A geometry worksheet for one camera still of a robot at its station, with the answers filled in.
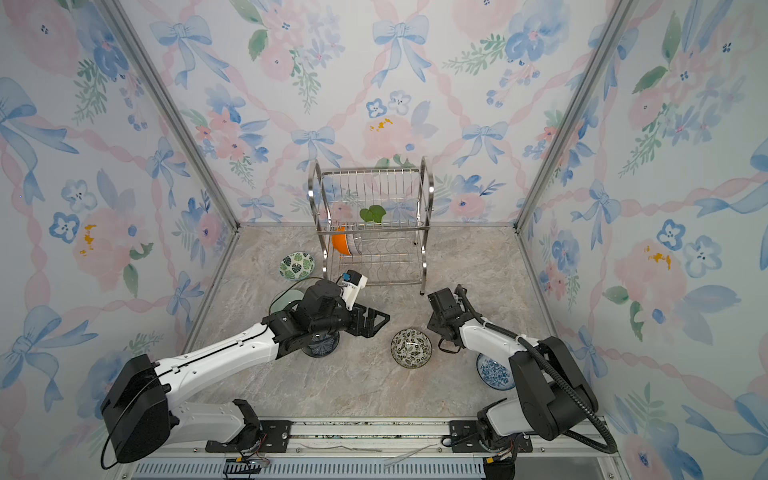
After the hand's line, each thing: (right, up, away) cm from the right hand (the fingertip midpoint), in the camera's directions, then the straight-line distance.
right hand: (439, 319), depth 93 cm
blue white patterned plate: (+14, -13, -9) cm, 21 cm away
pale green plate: (-49, +7, +10) cm, 50 cm away
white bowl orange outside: (-32, +25, +6) cm, 41 cm away
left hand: (-18, +5, -17) cm, 26 cm away
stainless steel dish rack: (-20, +29, -9) cm, 36 cm away
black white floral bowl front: (-9, -7, -5) cm, 13 cm away
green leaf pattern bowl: (-48, +16, +13) cm, 53 cm away
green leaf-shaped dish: (-20, +32, -7) cm, 39 cm away
